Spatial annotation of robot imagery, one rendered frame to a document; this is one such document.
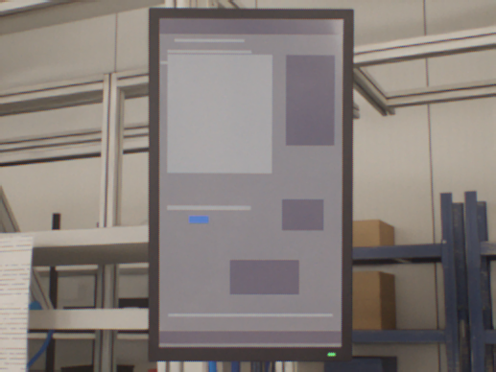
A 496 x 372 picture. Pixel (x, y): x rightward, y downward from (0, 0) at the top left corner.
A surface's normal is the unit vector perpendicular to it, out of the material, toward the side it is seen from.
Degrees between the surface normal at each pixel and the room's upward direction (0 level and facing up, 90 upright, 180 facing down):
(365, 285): 90
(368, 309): 90
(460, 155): 90
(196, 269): 101
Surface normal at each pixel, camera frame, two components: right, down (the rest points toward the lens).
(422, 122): -0.40, -0.16
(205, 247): 0.02, 0.01
